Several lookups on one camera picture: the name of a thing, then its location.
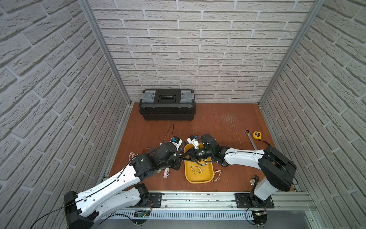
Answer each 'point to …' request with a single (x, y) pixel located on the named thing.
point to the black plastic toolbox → (167, 104)
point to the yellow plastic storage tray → (208, 170)
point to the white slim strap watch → (196, 169)
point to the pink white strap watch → (166, 172)
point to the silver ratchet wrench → (248, 131)
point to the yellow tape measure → (257, 135)
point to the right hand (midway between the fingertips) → (182, 158)
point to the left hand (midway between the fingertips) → (184, 156)
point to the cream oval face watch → (217, 175)
